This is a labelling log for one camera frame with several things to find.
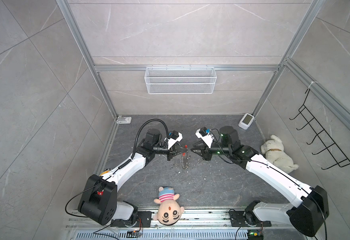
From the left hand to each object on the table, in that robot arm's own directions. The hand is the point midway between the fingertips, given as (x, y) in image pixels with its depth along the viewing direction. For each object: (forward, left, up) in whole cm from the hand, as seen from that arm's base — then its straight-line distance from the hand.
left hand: (186, 147), depth 75 cm
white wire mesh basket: (+49, +2, +9) cm, 50 cm away
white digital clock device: (+32, -50, -17) cm, 62 cm away
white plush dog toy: (+6, -57, -14) cm, 59 cm away
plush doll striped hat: (-27, +9, -14) cm, 31 cm away
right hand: (-1, -3, +3) cm, 4 cm away
